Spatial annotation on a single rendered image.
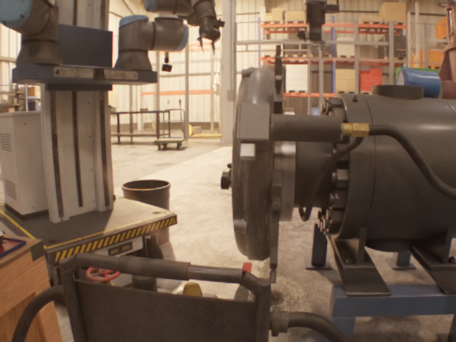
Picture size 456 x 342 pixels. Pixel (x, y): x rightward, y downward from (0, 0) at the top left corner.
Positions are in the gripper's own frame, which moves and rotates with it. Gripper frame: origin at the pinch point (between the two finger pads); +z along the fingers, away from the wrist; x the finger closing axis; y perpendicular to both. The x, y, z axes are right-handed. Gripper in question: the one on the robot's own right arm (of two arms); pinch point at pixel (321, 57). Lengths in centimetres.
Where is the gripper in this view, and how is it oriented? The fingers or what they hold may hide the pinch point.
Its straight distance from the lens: 129.4
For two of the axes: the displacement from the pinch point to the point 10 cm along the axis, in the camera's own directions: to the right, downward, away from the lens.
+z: 0.1, 9.7, 2.5
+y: -9.4, -0.7, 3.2
